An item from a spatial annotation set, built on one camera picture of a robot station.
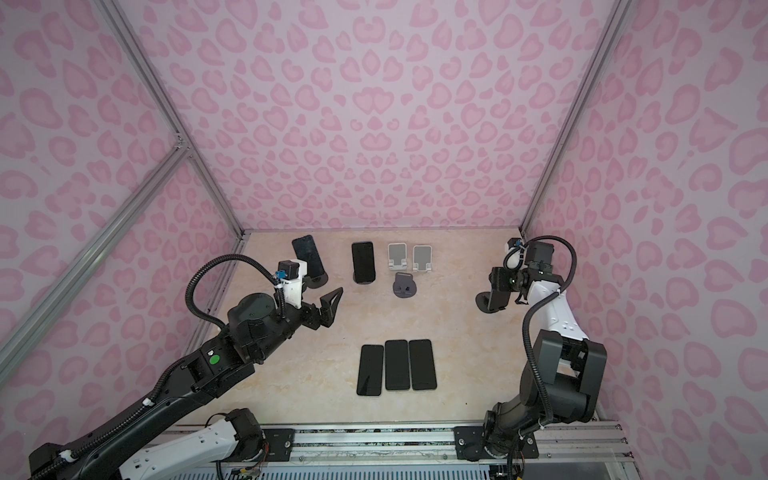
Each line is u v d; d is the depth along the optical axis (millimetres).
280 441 733
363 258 979
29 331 519
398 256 1067
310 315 579
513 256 781
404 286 998
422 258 1065
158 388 441
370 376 846
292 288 568
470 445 721
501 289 801
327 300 585
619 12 692
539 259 686
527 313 494
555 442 749
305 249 979
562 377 459
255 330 473
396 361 861
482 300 1005
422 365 853
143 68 766
